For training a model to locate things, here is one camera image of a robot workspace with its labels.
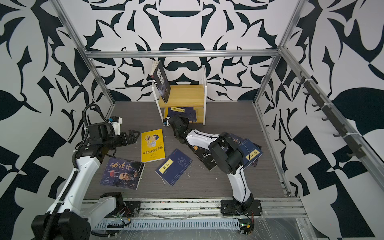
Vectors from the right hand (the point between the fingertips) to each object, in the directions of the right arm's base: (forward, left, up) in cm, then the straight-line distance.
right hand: (187, 113), depth 93 cm
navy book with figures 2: (+7, 0, -6) cm, 9 cm away
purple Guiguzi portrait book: (-31, +36, -14) cm, 50 cm away
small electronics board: (-55, -28, -17) cm, 64 cm away
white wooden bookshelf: (+5, -2, +5) cm, 8 cm away
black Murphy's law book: (-21, -11, -15) cm, 28 cm away
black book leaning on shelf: (+10, +14, +18) cm, 24 cm away
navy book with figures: (+6, 0, -6) cm, 9 cm away
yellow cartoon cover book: (-15, +22, -14) cm, 30 cm away
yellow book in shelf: (+3, -8, -2) cm, 8 cm away
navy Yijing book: (-27, +8, -15) cm, 32 cm away
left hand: (-16, +28, +5) cm, 33 cm away
